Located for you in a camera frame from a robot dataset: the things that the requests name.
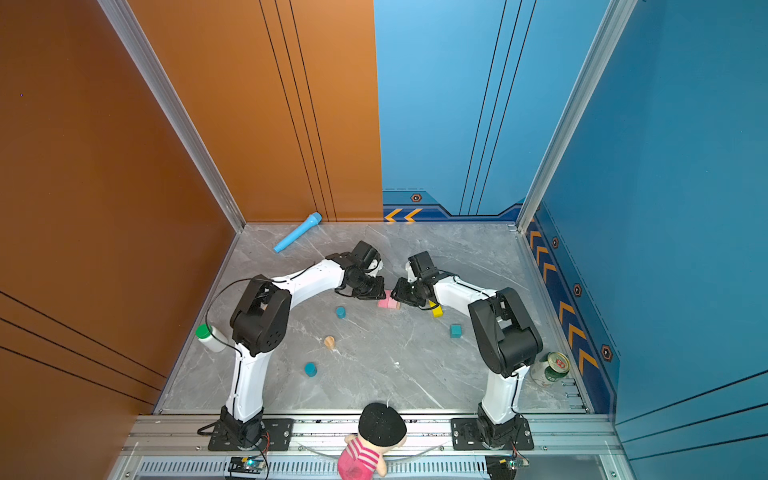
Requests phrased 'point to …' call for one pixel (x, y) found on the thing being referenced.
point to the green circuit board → (246, 465)
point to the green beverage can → (558, 366)
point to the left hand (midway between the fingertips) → (386, 293)
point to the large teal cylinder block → (310, 369)
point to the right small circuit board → (514, 463)
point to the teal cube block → (456, 331)
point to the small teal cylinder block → (341, 312)
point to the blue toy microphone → (313, 220)
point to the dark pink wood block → (388, 302)
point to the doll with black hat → (381, 432)
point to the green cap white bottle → (210, 339)
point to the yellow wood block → (438, 312)
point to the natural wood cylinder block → (329, 342)
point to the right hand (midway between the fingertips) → (392, 295)
